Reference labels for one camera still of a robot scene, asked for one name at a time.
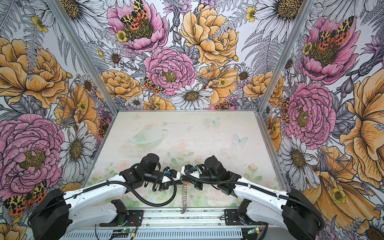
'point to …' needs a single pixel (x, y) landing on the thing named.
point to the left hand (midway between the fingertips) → (179, 183)
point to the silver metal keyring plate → (184, 198)
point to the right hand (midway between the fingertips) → (184, 181)
